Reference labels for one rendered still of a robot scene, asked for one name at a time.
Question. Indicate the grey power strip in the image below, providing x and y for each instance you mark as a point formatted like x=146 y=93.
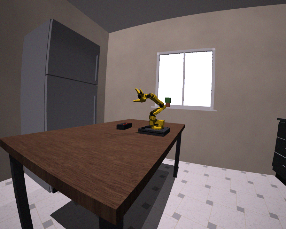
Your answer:
x=124 y=126

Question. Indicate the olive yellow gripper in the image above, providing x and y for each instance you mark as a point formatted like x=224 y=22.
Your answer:
x=141 y=96

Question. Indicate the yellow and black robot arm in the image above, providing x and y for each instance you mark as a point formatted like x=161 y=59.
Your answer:
x=154 y=123

